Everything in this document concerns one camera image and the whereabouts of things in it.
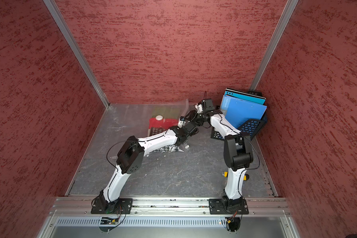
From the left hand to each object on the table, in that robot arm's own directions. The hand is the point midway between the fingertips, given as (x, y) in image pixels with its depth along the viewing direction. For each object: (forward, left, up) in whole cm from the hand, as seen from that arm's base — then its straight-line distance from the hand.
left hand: (177, 134), depth 94 cm
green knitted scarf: (+24, +9, -5) cm, 27 cm away
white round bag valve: (+17, +14, -3) cm, 22 cm away
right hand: (+6, -6, +7) cm, 11 cm away
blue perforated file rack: (-3, -43, +12) cm, 45 cm away
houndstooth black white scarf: (-10, +5, -3) cm, 11 cm away
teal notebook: (+13, -40, +22) cm, 48 cm away
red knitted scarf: (+11, +10, -3) cm, 15 cm away
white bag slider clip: (-10, -6, +1) cm, 11 cm away
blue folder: (+4, -36, +18) cm, 40 cm away
